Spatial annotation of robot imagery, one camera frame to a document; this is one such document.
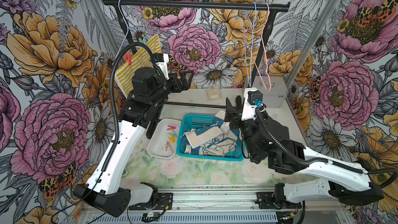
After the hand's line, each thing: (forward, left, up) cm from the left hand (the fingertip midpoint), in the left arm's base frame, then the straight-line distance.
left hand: (185, 78), depth 63 cm
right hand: (-13, -18, +1) cm, 22 cm away
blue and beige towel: (-8, -15, -35) cm, 39 cm away
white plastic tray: (-4, +17, -45) cm, 48 cm away
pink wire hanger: (+42, -54, -30) cm, 75 cm away
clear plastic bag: (+35, -16, -44) cm, 58 cm away
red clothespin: (+4, +13, -44) cm, 46 cm away
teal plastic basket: (+6, -2, -39) cm, 40 cm away
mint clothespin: (0, +10, -44) cm, 45 cm away
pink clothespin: (-7, +13, -44) cm, 46 cm away
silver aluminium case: (+25, -54, -30) cm, 67 cm away
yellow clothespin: (-4, +11, -44) cm, 45 cm away
